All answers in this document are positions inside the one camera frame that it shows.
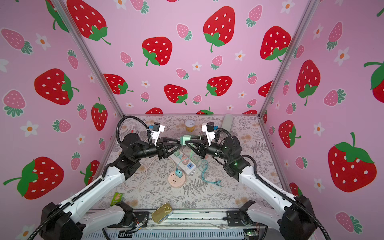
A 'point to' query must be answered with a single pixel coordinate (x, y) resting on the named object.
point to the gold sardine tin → (162, 213)
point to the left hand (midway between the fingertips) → (179, 145)
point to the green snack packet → (116, 198)
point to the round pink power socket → (176, 182)
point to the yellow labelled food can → (190, 125)
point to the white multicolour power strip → (188, 168)
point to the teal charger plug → (178, 173)
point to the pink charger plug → (184, 162)
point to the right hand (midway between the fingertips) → (186, 141)
